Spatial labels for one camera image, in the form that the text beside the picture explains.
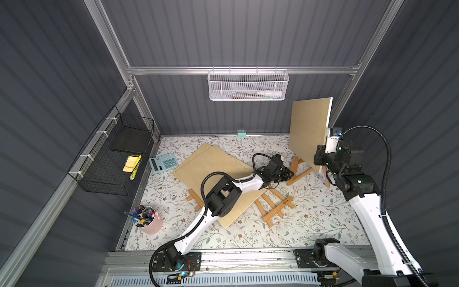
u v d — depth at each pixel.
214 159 1.05
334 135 0.59
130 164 0.74
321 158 0.64
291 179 0.94
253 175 0.75
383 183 0.48
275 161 0.82
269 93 0.90
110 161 0.73
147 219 0.72
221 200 0.63
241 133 1.21
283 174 0.88
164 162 1.04
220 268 0.72
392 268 0.37
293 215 0.87
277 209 0.85
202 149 1.12
